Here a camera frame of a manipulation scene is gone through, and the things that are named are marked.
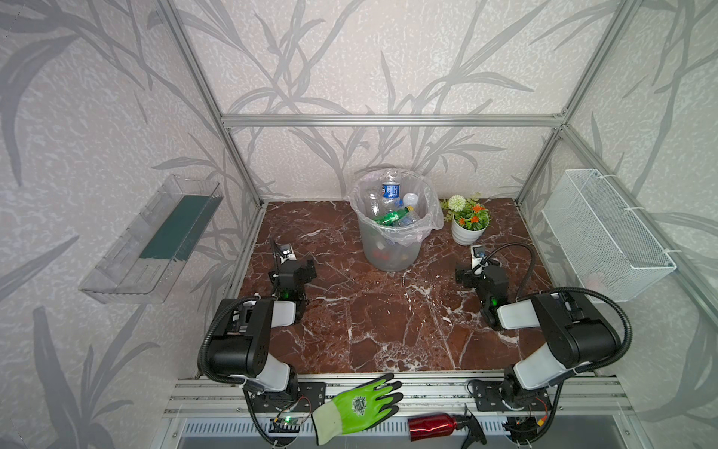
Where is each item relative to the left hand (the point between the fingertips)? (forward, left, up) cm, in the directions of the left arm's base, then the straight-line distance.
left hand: (296, 251), depth 94 cm
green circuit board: (-47, -4, -9) cm, 48 cm away
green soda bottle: (+2, -31, +16) cm, 35 cm away
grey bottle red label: (+14, -39, +12) cm, 43 cm away
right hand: (+1, -61, 0) cm, 61 cm away
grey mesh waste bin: (-2, -29, +2) cm, 29 cm away
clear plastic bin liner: (+11, -35, +13) cm, 39 cm away
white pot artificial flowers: (+11, -60, +5) cm, 61 cm away
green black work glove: (-44, -23, -5) cm, 50 cm away
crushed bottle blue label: (+10, -32, +17) cm, 38 cm away
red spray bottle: (-47, -44, -3) cm, 65 cm away
